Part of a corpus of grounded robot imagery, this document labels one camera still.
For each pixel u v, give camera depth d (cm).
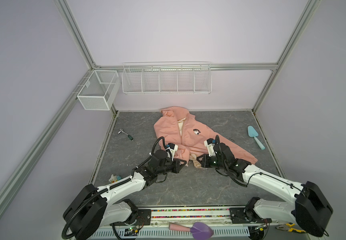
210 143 74
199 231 71
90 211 41
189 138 99
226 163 62
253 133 106
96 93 93
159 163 64
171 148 73
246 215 66
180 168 76
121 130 108
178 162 71
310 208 40
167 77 99
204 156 71
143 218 73
